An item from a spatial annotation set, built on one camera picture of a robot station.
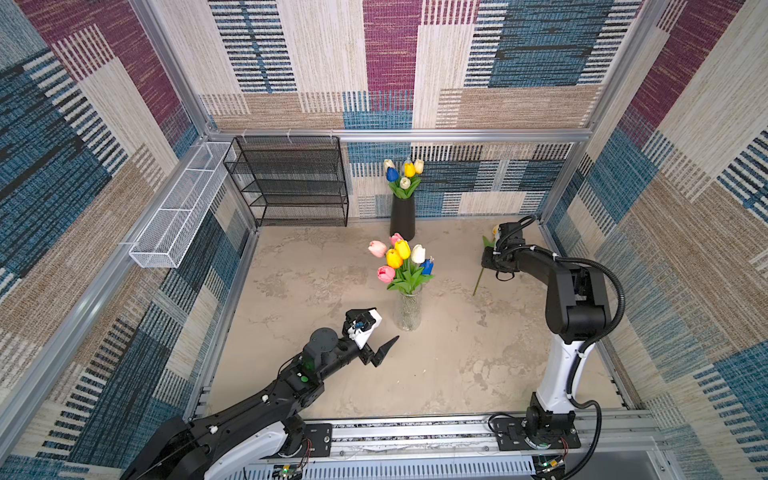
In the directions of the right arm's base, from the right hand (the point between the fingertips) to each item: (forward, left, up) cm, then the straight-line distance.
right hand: (489, 261), depth 104 cm
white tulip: (-17, +27, +27) cm, 42 cm away
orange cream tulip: (+16, +24, +28) cm, 40 cm away
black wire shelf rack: (+29, +69, +14) cm, 76 cm away
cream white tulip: (+18, +33, +28) cm, 47 cm away
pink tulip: (-25, +35, +31) cm, 53 cm away
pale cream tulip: (+10, +29, +27) cm, 40 cm away
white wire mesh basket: (-13, +87, +31) cm, 93 cm away
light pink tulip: (-17, +37, +30) cm, 50 cm away
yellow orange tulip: (-21, +33, +31) cm, 50 cm away
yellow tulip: (+15, +27, +28) cm, 42 cm away
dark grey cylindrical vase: (+14, +29, +9) cm, 33 cm away
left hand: (-27, +36, +14) cm, 47 cm away
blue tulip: (+14, +32, +27) cm, 44 cm away
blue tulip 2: (-18, +25, +23) cm, 38 cm away
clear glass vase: (-19, +29, +3) cm, 35 cm away
